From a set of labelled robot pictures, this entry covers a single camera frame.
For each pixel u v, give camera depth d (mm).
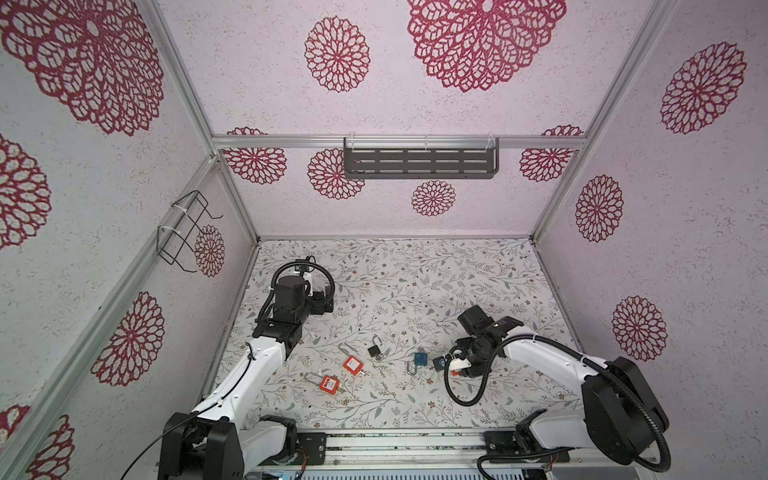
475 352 723
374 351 898
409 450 751
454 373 833
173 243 768
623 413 421
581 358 473
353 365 860
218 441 392
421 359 879
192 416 410
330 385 830
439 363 730
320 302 744
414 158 948
